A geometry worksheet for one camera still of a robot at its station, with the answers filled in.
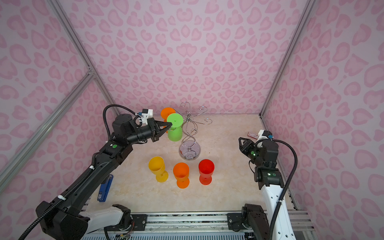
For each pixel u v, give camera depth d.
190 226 0.72
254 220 0.58
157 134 0.61
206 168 0.75
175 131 0.72
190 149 0.98
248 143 0.64
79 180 0.44
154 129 0.58
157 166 0.80
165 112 0.76
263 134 0.65
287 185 0.48
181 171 0.78
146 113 0.65
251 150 0.65
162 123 0.65
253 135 1.07
